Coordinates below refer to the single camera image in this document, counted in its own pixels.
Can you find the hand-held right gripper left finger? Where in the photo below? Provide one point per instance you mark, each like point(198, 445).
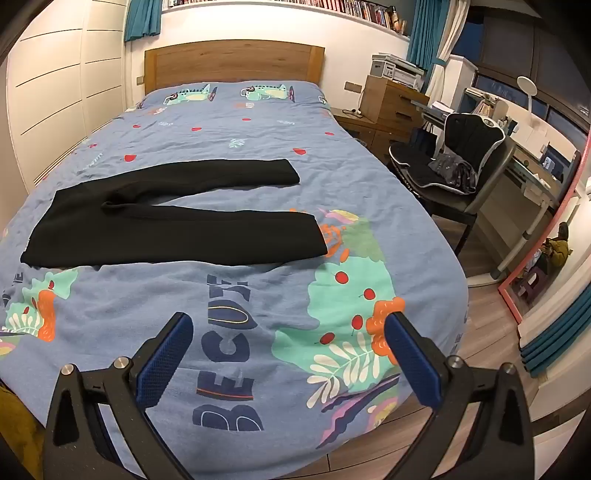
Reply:
point(166, 355)

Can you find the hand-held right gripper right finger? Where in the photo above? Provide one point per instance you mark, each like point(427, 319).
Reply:
point(411, 355)

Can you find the black pants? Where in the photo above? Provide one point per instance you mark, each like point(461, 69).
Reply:
point(138, 230)

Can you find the teal striped curtain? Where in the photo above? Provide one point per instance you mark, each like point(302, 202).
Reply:
point(558, 332)

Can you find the yellow cloth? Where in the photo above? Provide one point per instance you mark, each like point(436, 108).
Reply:
point(18, 434)

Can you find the dark clothes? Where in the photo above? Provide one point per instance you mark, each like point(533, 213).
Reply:
point(455, 173)

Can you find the pink framed mirror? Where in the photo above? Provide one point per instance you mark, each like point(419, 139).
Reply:
point(549, 221)

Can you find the grey study desk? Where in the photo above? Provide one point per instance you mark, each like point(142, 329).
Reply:
point(521, 180)

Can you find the blue printed blanket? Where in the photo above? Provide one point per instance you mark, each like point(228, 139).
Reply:
point(231, 138)

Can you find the black desk chair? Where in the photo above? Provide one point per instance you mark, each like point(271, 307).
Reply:
point(466, 134)

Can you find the wooden nightstand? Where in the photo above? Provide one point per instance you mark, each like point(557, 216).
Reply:
point(364, 127)

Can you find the white shelf unit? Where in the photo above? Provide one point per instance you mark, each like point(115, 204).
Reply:
point(457, 78)

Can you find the white printer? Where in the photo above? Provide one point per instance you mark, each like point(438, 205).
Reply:
point(397, 69)

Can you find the white desk lamp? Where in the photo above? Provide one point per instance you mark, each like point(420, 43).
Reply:
point(526, 85)

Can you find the wooden headboard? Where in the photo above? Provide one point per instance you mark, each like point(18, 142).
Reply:
point(231, 62)

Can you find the white wardrobe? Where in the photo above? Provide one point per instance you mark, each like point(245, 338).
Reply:
point(55, 69)

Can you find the teal and white curtain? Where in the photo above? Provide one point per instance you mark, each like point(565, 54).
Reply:
point(422, 32)

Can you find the row of books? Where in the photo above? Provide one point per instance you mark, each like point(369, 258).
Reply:
point(355, 8)

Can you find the wall socket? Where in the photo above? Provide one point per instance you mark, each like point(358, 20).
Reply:
point(352, 86)

